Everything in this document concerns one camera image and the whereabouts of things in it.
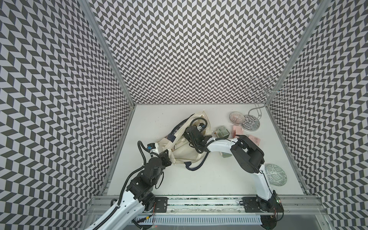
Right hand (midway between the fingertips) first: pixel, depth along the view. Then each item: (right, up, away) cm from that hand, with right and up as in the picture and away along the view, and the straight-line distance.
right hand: (185, 134), depth 97 cm
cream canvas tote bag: (-5, -4, -17) cm, 18 cm away
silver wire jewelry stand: (+44, +26, -16) cm, 54 cm away
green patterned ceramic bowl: (+54, -22, -14) cm, 60 cm away
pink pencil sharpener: (+36, +3, 0) cm, 36 cm away
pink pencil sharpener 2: (+46, -3, -5) cm, 46 cm away
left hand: (-8, -8, -18) cm, 21 cm away
